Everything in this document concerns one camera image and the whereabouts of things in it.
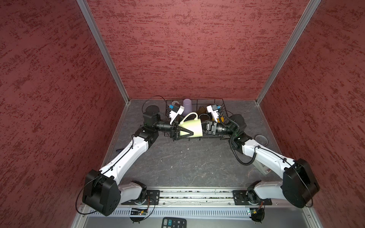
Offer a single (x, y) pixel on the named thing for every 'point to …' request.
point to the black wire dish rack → (196, 103)
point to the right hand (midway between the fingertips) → (193, 128)
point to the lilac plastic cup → (187, 103)
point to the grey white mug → (174, 102)
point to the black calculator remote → (170, 222)
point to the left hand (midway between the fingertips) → (192, 131)
